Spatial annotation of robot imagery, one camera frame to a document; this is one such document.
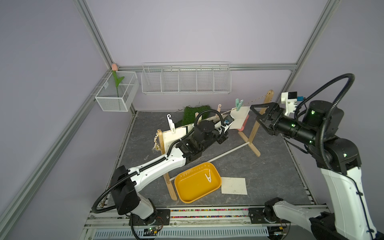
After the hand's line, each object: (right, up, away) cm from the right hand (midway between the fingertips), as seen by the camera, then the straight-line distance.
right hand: (253, 111), depth 53 cm
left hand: (-6, -4, +16) cm, 17 cm away
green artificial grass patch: (-27, +3, +62) cm, 68 cm away
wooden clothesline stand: (+15, -15, +47) cm, 51 cm away
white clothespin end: (-13, -35, +32) cm, 50 cm away
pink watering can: (+3, -4, +19) cm, 20 cm away
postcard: (+1, -40, +32) cm, 51 cm away
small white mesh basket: (-67, +9, +24) cm, 72 cm away
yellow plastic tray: (-20, -38, +33) cm, 55 cm away
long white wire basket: (-30, +29, +52) cm, 67 cm away
